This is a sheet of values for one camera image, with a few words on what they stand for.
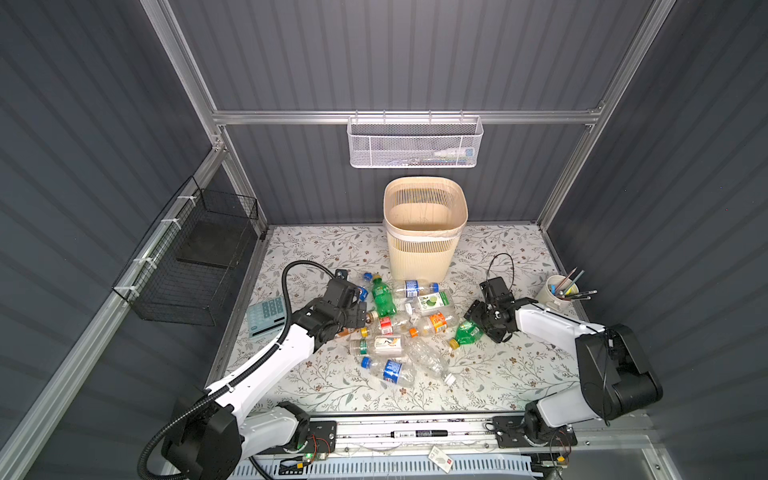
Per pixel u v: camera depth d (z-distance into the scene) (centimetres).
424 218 105
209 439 39
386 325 87
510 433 74
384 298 98
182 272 72
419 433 74
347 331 88
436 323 89
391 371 79
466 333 89
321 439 72
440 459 70
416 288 96
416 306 95
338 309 62
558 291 91
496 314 68
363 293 95
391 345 83
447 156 91
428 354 84
